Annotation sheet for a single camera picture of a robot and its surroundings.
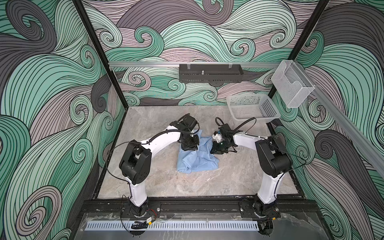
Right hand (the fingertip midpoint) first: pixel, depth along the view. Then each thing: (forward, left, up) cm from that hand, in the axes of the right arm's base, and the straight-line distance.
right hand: (211, 152), depth 94 cm
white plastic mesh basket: (+39, -45, +1) cm, 60 cm away
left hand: (-3, +8, +11) cm, 14 cm away
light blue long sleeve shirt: (-6, +7, +2) cm, 10 cm away
